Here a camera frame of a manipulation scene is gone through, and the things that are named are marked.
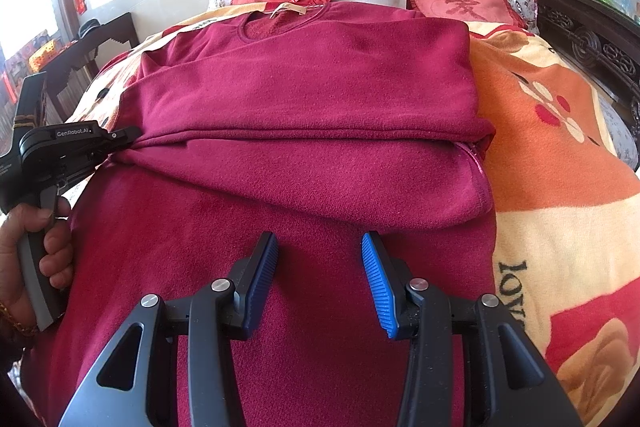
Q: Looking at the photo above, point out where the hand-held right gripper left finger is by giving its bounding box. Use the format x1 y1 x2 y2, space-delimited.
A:
59 231 279 427

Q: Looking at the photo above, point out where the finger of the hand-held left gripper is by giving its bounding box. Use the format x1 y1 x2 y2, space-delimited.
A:
100 126 143 158

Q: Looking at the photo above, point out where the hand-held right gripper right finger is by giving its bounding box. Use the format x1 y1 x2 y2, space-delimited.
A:
361 231 586 427

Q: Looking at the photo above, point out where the maroon sweater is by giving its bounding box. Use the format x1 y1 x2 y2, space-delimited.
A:
22 1 498 427

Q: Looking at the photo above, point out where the person's left hand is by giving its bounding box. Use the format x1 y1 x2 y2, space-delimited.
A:
0 196 74 348

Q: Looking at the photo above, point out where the orange box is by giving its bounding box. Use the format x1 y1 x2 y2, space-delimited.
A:
27 39 63 72

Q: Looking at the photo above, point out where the dark wooden table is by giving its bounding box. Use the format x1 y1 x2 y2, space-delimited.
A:
47 12 138 118

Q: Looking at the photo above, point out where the printed blanket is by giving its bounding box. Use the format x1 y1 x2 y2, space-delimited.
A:
70 2 640 427

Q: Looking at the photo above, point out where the dark carved wooden cabinet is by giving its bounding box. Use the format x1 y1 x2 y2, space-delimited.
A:
522 0 640 142

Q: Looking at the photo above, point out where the gold bracelet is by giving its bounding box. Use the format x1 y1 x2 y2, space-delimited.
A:
0 301 40 338

